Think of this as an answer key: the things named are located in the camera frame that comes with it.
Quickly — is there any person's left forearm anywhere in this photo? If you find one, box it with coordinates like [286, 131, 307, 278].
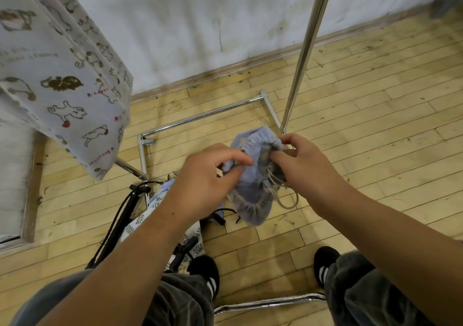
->
[36, 206, 192, 326]

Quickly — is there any blue floral bag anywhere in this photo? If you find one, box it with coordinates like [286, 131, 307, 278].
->
[147, 178, 226, 218]

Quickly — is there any chrome clothes rack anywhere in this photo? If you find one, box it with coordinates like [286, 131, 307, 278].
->
[115, 0, 338, 182]

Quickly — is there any black striped left shoe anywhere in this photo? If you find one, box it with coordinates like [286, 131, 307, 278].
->
[187, 255, 220, 301]

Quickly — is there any person's right hand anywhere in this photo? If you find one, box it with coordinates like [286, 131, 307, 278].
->
[269, 133, 354, 218]

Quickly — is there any black striped shoe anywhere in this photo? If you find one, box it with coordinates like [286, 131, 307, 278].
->
[313, 246, 340, 288]
[187, 255, 220, 301]

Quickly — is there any chrome chair frame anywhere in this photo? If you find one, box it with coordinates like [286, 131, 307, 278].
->
[213, 292, 327, 316]

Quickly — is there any person's left hand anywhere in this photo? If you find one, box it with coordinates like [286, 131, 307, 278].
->
[163, 143, 255, 231]

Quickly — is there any black striped right shoe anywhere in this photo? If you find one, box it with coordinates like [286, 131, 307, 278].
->
[313, 246, 340, 288]

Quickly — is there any person's right forearm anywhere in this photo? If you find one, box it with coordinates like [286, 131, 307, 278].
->
[316, 186, 463, 326]

